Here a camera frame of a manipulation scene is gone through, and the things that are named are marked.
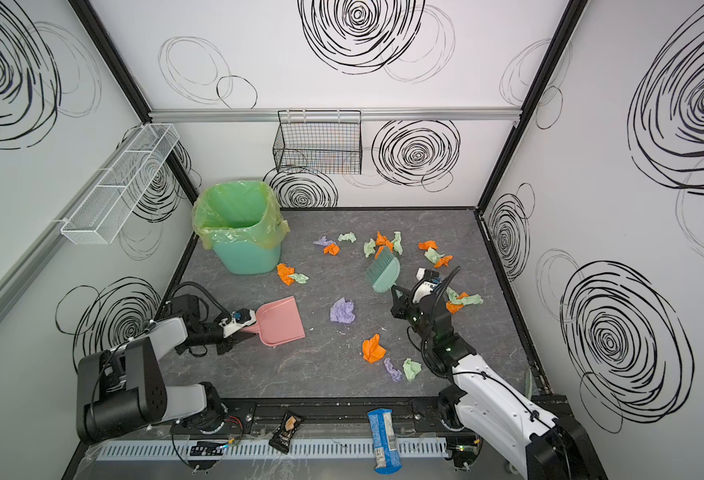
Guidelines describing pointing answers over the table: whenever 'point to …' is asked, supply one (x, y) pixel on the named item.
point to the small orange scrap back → (428, 244)
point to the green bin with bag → (242, 222)
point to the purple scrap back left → (324, 241)
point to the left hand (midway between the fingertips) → (248, 325)
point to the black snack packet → (280, 440)
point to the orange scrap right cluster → (444, 261)
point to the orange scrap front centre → (372, 351)
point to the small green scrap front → (411, 369)
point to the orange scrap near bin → (284, 272)
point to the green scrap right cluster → (432, 255)
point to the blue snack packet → (386, 446)
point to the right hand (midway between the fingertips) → (388, 289)
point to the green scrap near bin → (300, 278)
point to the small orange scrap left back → (332, 248)
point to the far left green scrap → (348, 236)
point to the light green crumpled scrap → (369, 248)
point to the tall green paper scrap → (397, 242)
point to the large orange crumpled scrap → (381, 242)
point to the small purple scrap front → (395, 374)
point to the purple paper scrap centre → (342, 311)
